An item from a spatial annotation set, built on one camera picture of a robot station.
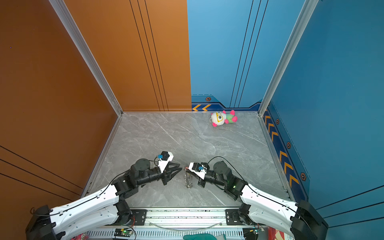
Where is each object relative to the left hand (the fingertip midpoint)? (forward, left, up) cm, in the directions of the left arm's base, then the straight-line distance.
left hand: (180, 166), depth 71 cm
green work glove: (-26, -11, -18) cm, 33 cm away
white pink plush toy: (+43, -24, -12) cm, 51 cm away
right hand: (-1, -3, -2) cm, 4 cm away
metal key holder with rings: (-5, -4, -3) cm, 7 cm away
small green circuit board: (-25, +27, -20) cm, 42 cm away
